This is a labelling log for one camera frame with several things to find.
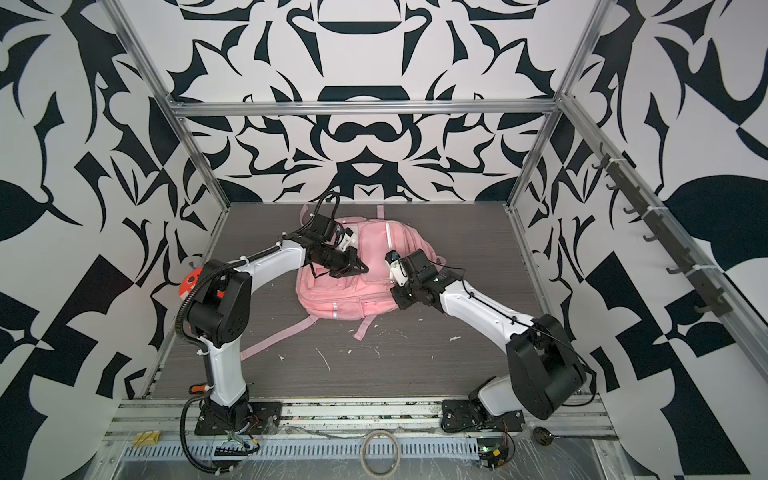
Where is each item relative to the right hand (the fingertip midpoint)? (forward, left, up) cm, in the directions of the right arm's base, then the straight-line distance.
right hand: (401, 286), depth 87 cm
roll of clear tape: (-40, +2, -7) cm, 41 cm away
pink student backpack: (-1, +12, -2) cm, 12 cm away
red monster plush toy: (+2, +62, 0) cm, 62 cm away
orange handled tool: (-25, +53, -7) cm, 59 cm away
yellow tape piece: (-35, +60, -6) cm, 70 cm away
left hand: (+7, +9, +1) cm, 11 cm away
